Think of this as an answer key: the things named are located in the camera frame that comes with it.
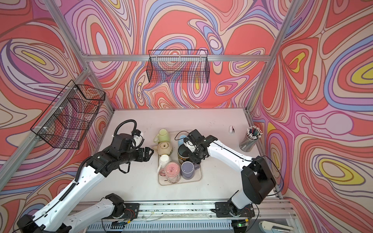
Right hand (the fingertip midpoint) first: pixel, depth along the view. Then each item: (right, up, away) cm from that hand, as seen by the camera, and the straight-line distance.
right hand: (197, 160), depth 84 cm
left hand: (-25, +8, -10) cm, 28 cm away
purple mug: (-6, -4, -6) cm, 9 cm away
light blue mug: (-9, +13, -8) cm, 18 cm away
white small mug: (-19, +1, -2) cm, 19 cm away
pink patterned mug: (-14, -4, -8) cm, 17 cm away
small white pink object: (+27, +17, +20) cm, 38 cm away
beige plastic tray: (-15, +12, +18) cm, 26 cm away
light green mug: (-21, +14, +8) cm, 27 cm away
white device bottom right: (+31, -27, -18) cm, 45 cm away
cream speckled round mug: (-20, +7, +3) cm, 22 cm away
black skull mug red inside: (-8, +4, -2) cm, 10 cm away
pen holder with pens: (+33, +15, -1) cm, 36 cm away
